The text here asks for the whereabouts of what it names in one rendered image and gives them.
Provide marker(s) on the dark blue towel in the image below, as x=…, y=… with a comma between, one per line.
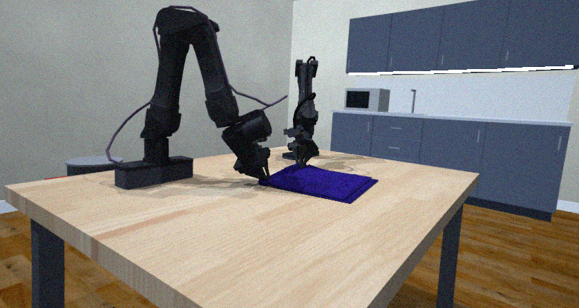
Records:
x=311, y=180

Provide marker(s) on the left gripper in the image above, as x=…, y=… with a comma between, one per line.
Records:
x=303, y=147

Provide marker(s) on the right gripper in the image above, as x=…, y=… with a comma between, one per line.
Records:
x=252, y=159

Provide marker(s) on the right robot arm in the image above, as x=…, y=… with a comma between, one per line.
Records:
x=178, y=29

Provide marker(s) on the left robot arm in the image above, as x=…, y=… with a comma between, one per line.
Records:
x=307, y=112

